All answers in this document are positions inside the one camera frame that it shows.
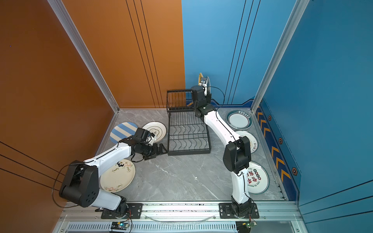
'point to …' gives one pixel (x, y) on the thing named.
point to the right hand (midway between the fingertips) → (205, 90)
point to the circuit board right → (244, 226)
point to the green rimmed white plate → (239, 120)
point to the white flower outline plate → (158, 128)
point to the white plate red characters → (258, 179)
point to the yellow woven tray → (199, 78)
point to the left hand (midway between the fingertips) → (163, 151)
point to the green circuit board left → (119, 225)
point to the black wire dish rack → (187, 133)
